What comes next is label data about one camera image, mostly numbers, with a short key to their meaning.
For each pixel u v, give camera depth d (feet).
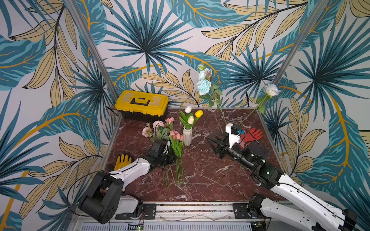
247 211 2.24
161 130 3.05
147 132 3.28
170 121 3.27
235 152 1.79
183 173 2.81
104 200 1.35
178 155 2.97
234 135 1.70
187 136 2.93
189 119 2.47
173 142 2.96
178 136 3.12
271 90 2.26
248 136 3.37
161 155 2.35
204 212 2.45
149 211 2.37
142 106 3.26
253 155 1.53
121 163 2.89
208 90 2.21
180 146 3.18
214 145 1.90
